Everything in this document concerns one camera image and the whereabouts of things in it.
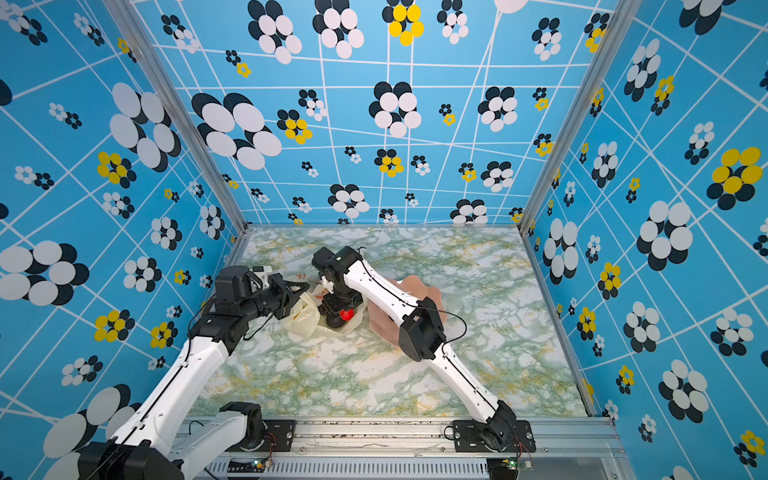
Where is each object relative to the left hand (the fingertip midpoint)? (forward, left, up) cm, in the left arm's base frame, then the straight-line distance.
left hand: (311, 282), depth 76 cm
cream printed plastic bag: (-8, +1, -6) cm, 10 cm away
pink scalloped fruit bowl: (-2, -20, -22) cm, 29 cm away
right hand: (+1, -6, -18) cm, 19 cm away
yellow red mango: (-1, -8, -15) cm, 17 cm away
